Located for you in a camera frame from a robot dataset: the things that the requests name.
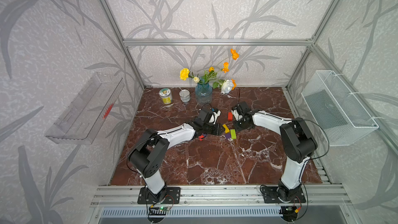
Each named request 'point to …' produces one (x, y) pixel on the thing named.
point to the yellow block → (227, 130)
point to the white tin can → (185, 95)
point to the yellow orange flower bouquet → (213, 76)
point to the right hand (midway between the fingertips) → (237, 125)
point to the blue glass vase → (203, 93)
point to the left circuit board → (161, 208)
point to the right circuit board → (289, 213)
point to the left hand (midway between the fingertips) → (223, 129)
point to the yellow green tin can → (166, 96)
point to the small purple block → (228, 136)
